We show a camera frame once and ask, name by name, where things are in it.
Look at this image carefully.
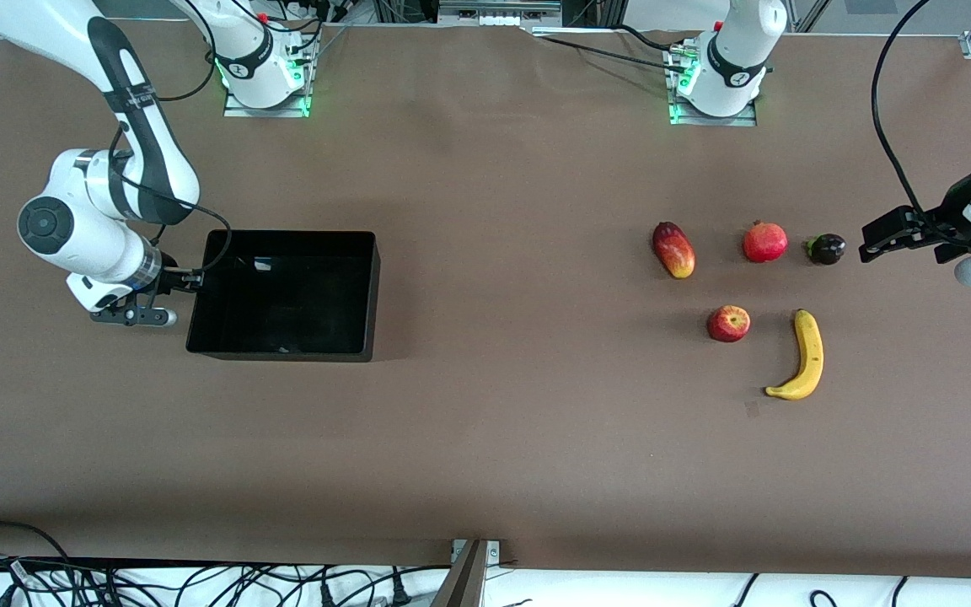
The black plastic box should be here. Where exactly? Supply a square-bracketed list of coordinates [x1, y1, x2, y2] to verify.
[185, 229, 382, 363]

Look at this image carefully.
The yellow banana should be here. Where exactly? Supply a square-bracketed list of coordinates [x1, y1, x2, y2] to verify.
[764, 309, 825, 401]

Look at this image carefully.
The red apple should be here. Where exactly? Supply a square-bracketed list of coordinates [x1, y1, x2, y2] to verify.
[707, 304, 752, 343]

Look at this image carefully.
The dark purple mangosteen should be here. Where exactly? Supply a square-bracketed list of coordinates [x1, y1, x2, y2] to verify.
[804, 233, 847, 266]

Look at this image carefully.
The red pomegranate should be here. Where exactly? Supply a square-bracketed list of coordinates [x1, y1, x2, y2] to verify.
[743, 220, 789, 264]

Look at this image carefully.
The red yellow mango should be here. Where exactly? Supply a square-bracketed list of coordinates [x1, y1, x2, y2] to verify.
[652, 221, 696, 280]

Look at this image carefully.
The brown table cover sheet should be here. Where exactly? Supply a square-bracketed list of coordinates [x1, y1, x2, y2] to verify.
[0, 17, 971, 583]

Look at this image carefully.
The grey metal profile bar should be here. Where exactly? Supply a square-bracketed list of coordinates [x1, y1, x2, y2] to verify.
[431, 540, 488, 607]

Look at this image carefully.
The grey metal device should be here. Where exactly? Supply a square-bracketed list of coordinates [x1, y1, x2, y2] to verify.
[437, 0, 562, 28]

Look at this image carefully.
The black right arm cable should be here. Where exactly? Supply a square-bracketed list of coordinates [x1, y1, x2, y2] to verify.
[106, 0, 233, 279]

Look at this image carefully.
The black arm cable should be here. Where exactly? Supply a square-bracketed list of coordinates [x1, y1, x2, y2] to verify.
[871, 0, 933, 216]
[106, 0, 233, 279]

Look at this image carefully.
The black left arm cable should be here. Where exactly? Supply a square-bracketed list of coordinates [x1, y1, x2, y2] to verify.
[871, 0, 933, 216]

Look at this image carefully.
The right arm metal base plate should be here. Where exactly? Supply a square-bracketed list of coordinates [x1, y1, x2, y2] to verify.
[223, 80, 313, 118]

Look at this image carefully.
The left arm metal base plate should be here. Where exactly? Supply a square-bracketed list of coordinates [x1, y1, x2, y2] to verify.
[668, 99, 759, 127]

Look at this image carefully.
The black looped floor cable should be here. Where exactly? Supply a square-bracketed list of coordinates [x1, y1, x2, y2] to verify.
[0, 519, 73, 583]

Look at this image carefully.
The black cable on table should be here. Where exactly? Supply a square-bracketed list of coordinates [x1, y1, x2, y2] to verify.
[534, 34, 689, 75]

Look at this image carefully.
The small metal bracket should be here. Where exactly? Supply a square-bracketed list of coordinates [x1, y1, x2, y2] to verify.
[450, 538, 503, 564]

